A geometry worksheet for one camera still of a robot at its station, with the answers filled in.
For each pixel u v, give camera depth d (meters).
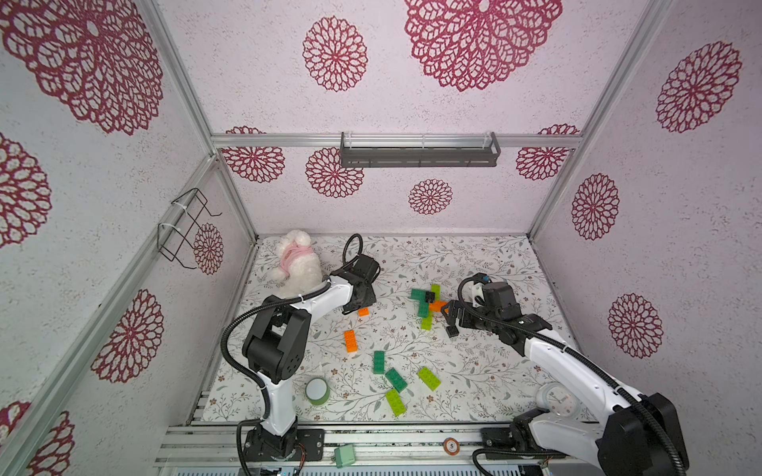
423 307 0.96
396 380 0.83
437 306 0.97
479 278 0.75
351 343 0.90
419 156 0.92
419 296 0.99
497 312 0.63
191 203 0.82
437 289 1.00
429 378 0.84
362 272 0.76
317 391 0.79
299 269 1.00
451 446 0.74
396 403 0.80
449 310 0.77
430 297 0.97
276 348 0.50
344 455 0.71
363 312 0.95
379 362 0.86
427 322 0.95
